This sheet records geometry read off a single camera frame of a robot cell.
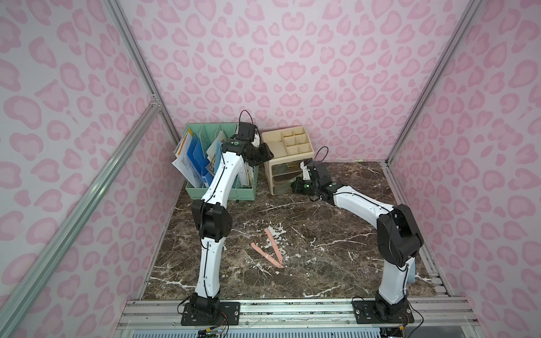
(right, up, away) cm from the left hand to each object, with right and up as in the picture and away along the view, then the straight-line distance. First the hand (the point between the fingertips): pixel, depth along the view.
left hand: (271, 152), depth 91 cm
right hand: (+8, -14, 0) cm, 16 cm away
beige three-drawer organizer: (+8, +3, +2) cm, 9 cm away
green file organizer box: (-15, -15, +19) cm, 28 cm away
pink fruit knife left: (-1, -44, -5) cm, 44 cm away
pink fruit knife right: (+2, -41, -3) cm, 41 cm away
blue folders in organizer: (-34, +1, +5) cm, 35 cm away
